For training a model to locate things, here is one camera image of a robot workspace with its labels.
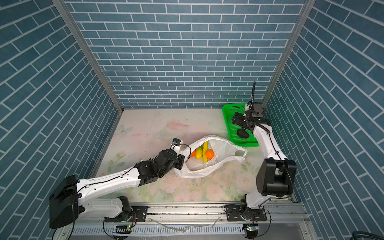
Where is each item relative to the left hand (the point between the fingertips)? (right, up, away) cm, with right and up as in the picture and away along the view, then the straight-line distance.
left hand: (185, 154), depth 79 cm
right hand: (+30, +20, +9) cm, 37 cm away
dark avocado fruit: (+37, +9, +22) cm, 44 cm away
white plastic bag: (+24, -1, +12) cm, 27 cm away
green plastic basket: (+31, +27, +36) cm, 54 cm away
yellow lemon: (+7, -2, +13) cm, 15 cm away
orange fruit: (+14, -3, +11) cm, 18 cm away
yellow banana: (+11, 0, +17) cm, 21 cm away
